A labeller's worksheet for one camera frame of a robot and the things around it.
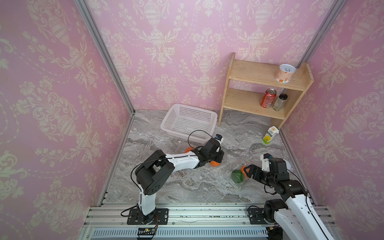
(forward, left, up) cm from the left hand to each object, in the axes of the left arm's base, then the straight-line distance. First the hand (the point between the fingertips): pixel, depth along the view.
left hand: (223, 154), depth 89 cm
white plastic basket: (+30, +21, -6) cm, 37 cm away
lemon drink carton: (+13, -31, +3) cm, 33 cm away
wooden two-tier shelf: (+32, -18, +15) cm, 40 cm away
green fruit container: (-13, -6, -1) cm, 14 cm away
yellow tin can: (-6, -37, -1) cm, 37 cm away
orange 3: (-12, -9, +3) cm, 15 cm away
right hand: (-11, -13, +2) cm, 17 cm away
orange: (-7, +20, +17) cm, 28 cm away
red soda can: (+25, -26, +23) cm, 42 cm away
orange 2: (-5, +6, -1) cm, 8 cm away
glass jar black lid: (+22, -32, +22) cm, 45 cm away
